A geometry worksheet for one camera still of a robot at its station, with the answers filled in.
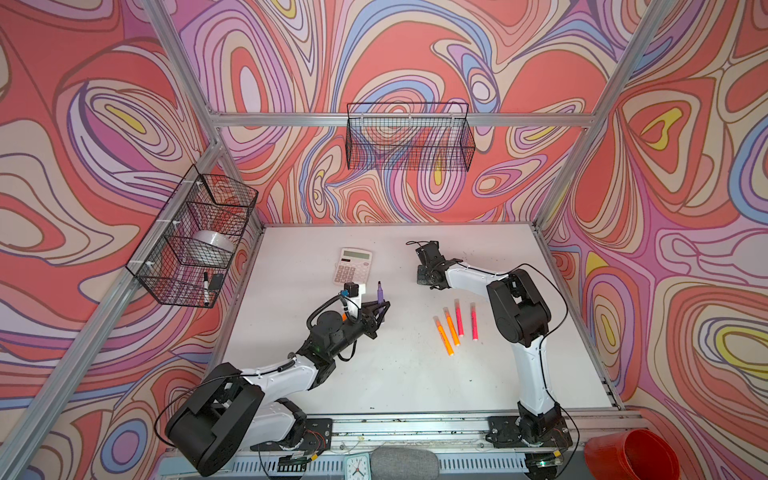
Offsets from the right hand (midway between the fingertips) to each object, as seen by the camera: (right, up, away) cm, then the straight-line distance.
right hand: (430, 280), depth 105 cm
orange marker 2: (+5, -13, -14) cm, 20 cm away
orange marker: (+2, -16, -15) cm, 22 cm away
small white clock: (-22, -40, -38) cm, 59 cm away
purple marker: (-17, -1, -29) cm, 33 cm away
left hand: (-14, -4, -27) cm, 31 cm away
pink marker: (+8, -11, -11) cm, 18 cm away
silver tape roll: (-57, +13, -32) cm, 67 cm away
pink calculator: (-27, +5, -1) cm, 28 cm away
